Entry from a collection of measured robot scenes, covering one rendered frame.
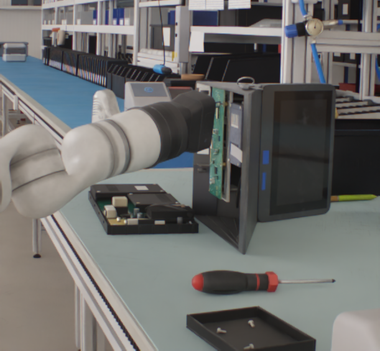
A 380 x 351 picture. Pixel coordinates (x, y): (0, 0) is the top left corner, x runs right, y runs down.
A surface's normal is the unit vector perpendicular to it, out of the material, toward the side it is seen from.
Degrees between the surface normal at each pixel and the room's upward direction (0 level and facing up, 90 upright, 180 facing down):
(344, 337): 90
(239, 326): 0
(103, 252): 0
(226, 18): 90
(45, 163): 67
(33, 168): 76
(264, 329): 0
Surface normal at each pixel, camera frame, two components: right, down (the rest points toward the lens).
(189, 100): -0.13, -0.77
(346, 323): -0.92, -0.24
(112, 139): 0.58, -0.42
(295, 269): 0.03, -0.99
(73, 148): -0.66, 0.01
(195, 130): 0.69, 0.36
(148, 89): 0.17, -0.79
